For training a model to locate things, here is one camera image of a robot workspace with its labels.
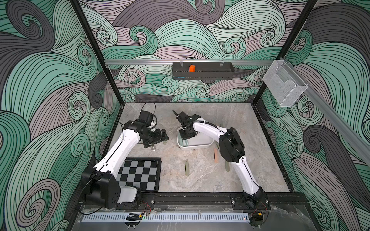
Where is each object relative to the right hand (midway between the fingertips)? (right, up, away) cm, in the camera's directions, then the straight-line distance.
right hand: (186, 136), depth 98 cm
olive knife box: (-1, -17, -12) cm, 21 cm away
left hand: (-15, +1, -19) cm, 24 cm away
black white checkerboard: (-25, -18, -18) cm, 36 cm away
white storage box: (+8, -2, -9) cm, 12 cm away
